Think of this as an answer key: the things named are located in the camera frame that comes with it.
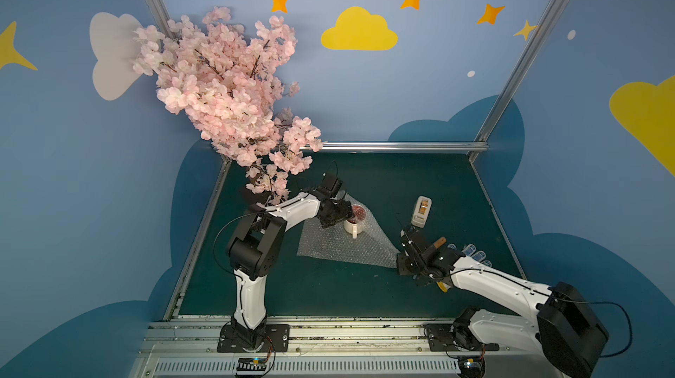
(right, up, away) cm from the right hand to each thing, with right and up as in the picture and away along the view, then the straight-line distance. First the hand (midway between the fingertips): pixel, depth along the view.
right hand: (403, 258), depth 87 cm
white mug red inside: (-16, +11, +3) cm, 20 cm away
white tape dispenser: (+10, +14, +11) cm, 21 cm away
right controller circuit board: (+16, -27, -14) cm, 34 cm away
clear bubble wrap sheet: (-10, +3, +6) cm, 12 cm away
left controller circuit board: (-47, -26, -14) cm, 56 cm away
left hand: (-18, +13, +9) cm, 24 cm away
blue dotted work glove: (+26, +1, +6) cm, 27 cm away
